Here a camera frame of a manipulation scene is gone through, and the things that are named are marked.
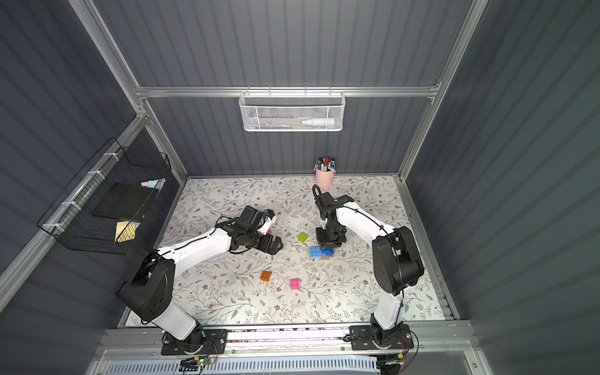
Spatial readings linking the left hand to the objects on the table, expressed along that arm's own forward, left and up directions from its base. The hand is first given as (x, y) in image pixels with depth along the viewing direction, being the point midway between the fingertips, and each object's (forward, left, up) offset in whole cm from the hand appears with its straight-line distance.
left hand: (276, 244), depth 88 cm
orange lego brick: (-10, +4, -6) cm, 12 cm away
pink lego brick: (-13, -7, -6) cm, 16 cm away
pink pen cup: (+36, -21, -1) cm, 41 cm away
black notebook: (+5, +48, +21) cm, 52 cm away
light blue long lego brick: (-2, -16, -2) cm, 16 cm away
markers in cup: (+39, -21, +6) cm, 45 cm away
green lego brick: (+7, -10, -6) cm, 13 cm away
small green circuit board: (-36, +20, -7) cm, 41 cm away
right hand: (-2, -19, -1) cm, 19 cm away
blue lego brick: (-3, -20, -1) cm, 20 cm away
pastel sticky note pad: (+15, +43, +19) cm, 49 cm away
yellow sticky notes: (-10, +37, +26) cm, 46 cm away
